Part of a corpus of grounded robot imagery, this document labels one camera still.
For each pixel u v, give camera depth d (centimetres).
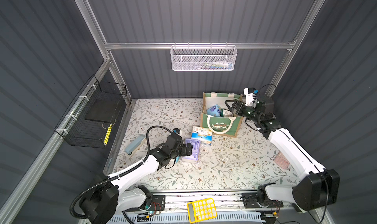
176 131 75
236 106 68
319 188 40
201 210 71
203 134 92
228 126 85
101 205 40
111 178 44
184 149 74
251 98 68
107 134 68
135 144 89
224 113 96
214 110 96
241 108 67
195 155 84
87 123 71
